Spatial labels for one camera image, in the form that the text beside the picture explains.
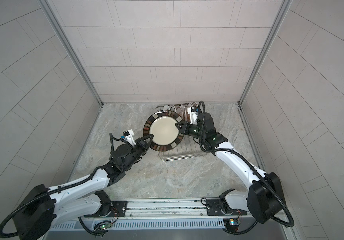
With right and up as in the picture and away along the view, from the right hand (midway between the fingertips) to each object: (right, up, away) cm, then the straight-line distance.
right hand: (174, 126), depth 74 cm
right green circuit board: (+27, -45, -5) cm, 52 cm away
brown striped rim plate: (-7, +1, +2) cm, 7 cm away
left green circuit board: (-29, -43, -9) cm, 53 cm away
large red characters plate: (+12, +13, +22) cm, 28 cm away
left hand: (-8, -5, 0) cm, 9 cm away
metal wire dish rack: (+8, -14, +19) cm, 25 cm away
